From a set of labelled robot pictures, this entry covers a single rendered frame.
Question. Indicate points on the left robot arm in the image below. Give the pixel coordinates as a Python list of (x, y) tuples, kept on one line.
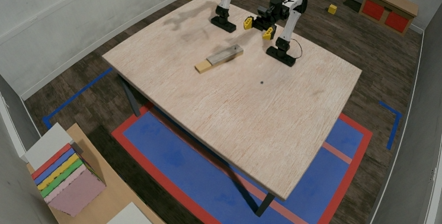
[(283, 11)]

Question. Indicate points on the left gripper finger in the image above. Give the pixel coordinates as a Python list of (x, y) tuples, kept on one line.
[(267, 35), (248, 23)]

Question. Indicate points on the light wooden beam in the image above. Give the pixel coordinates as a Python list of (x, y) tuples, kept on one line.
[(205, 65)]

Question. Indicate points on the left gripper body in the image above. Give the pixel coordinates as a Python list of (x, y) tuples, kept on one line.
[(261, 24)]

